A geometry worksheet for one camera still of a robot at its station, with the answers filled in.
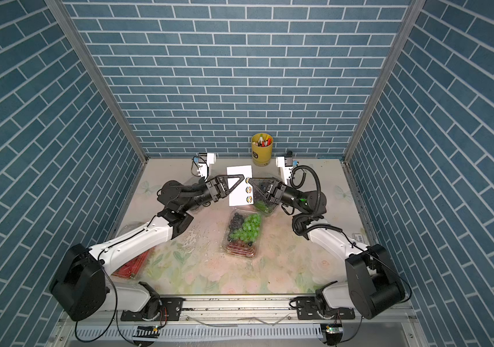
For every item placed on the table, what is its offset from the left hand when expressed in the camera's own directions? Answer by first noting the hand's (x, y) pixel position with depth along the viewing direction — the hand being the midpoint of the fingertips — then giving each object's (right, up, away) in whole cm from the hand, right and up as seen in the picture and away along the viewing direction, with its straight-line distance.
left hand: (248, 185), depth 61 cm
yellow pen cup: (+5, +17, +49) cm, 52 cm away
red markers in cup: (+6, +20, +50) cm, 54 cm away
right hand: (+2, -1, +1) cm, 2 cm away
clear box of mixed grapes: (-3, -20, +24) cm, 31 cm away
